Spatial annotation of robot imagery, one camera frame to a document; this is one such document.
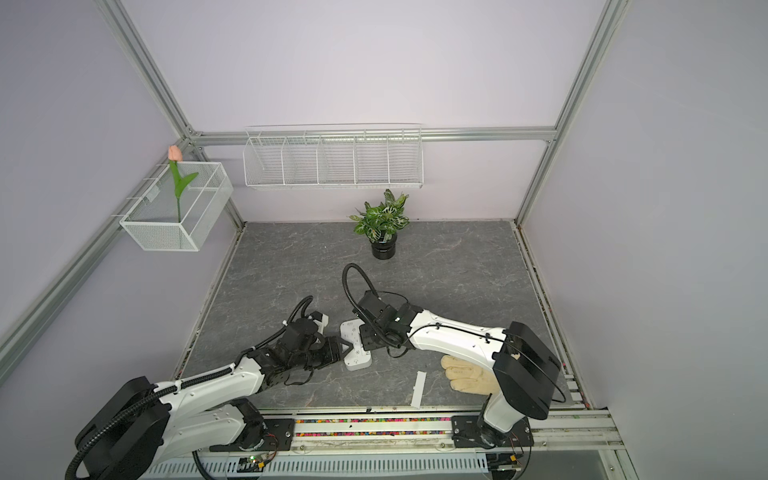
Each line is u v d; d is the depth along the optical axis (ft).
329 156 3.31
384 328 2.00
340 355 2.50
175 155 2.71
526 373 1.40
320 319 2.67
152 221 2.35
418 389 2.64
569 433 2.48
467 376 2.69
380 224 2.89
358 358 2.69
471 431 2.43
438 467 5.17
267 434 2.40
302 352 2.23
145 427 1.34
